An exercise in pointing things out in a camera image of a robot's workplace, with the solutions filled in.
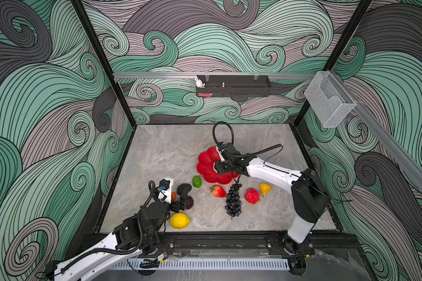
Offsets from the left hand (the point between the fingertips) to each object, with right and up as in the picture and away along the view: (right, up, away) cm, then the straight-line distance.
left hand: (179, 185), depth 73 cm
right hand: (+18, +6, +17) cm, 25 cm away
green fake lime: (+6, -3, +17) cm, 19 cm away
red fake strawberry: (+17, -6, +13) cm, 23 cm away
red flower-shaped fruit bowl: (+11, +4, +26) cm, 29 cm away
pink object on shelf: (+11, +43, +17) cm, 48 cm away
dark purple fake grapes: (+25, -11, +10) cm, 29 cm away
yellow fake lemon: (-1, -17, +4) cm, 17 cm away
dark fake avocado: (0, -5, +14) cm, 15 cm away
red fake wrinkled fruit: (+33, -8, +9) cm, 35 cm away
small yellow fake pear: (+41, -5, +13) cm, 43 cm away
